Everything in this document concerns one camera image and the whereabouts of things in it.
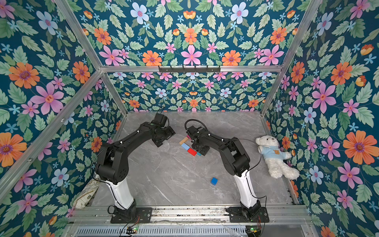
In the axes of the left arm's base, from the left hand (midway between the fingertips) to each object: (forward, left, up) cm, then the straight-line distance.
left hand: (172, 135), depth 95 cm
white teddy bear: (-20, -60, 0) cm, 64 cm away
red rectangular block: (-9, -12, -7) cm, 17 cm away
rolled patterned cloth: (-31, +45, -6) cm, 55 cm away
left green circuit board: (-48, +19, -10) cm, 53 cm away
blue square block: (-28, -24, -9) cm, 39 cm away
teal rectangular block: (-11, -17, -8) cm, 22 cm away
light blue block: (-4, -8, -8) cm, 12 cm away
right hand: (-7, -17, -9) cm, 20 cm away
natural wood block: (+1, -7, -8) cm, 10 cm away
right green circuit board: (-52, -41, -12) cm, 68 cm away
